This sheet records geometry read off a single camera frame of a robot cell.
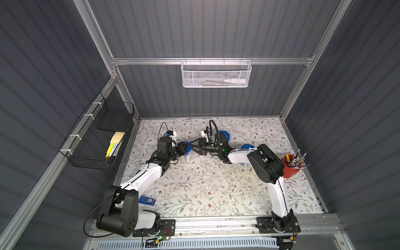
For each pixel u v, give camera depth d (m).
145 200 0.79
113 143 0.72
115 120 0.80
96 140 0.73
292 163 0.77
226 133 0.94
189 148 0.86
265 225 0.73
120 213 0.42
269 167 0.55
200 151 0.85
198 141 0.84
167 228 0.72
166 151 0.67
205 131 0.90
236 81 0.89
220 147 0.77
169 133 0.79
